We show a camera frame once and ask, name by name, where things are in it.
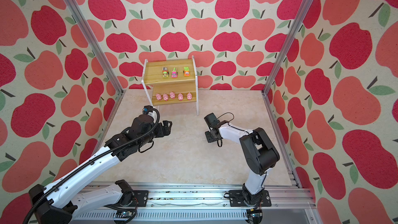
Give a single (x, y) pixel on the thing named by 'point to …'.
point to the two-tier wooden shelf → (171, 82)
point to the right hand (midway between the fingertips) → (215, 135)
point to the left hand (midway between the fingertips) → (168, 125)
